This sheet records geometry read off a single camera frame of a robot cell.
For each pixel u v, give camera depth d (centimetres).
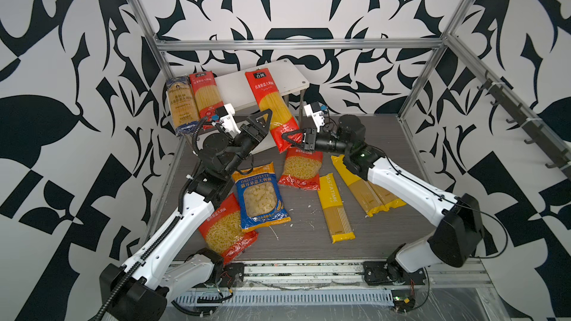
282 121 66
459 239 43
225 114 59
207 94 76
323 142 62
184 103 73
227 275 73
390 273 67
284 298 71
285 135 65
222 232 80
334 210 87
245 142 58
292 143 65
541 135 55
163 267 42
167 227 43
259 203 87
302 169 97
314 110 65
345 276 76
